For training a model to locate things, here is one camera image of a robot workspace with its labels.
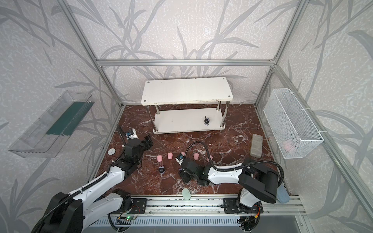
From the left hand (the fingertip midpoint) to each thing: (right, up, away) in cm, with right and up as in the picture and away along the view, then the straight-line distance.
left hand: (146, 137), depth 85 cm
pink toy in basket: (+78, -3, -12) cm, 79 cm away
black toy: (+10, -18, -3) cm, 21 cm away
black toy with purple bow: (+37, +9, +11) cm, 40 cm away
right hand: (+21, -19, -1) cm, 28 cm away
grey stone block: (+68, -9, +6) cm, 69 cm away
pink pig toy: (+40, -14, +6) cm, 42 cm away
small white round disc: (-26, -11, +8) cm, 29 cm away
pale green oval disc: (+25, -29, -10) cm, 39 cm away
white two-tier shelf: (+19, +22, +35) cm, 45 cm away
